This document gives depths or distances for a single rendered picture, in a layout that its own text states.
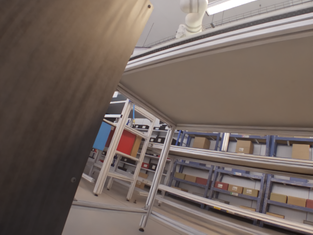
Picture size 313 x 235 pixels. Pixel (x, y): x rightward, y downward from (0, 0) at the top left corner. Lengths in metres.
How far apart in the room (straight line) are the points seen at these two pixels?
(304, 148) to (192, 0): 3.98
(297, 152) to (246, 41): 3.85
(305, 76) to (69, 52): 0.82
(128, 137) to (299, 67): 2.28
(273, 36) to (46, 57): 0.57
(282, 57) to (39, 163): 0.77
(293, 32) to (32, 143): 0.65
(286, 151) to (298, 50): 4.22
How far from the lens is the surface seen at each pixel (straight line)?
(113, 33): 0.37
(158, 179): 1.57
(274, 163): 1.97
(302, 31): 0.62
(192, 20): 0.79
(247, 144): 4.55
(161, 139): 5.76
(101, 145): 2.38
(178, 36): 0.85
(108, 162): 2.38
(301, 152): 4.36
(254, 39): 0.63
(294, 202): 4.23
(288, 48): 0.74
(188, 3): 0.74
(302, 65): 0.82
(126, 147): 2.64
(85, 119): 0.32
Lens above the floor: 0.48
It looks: 19 degrees up
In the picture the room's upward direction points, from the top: 17 degrees clockwise
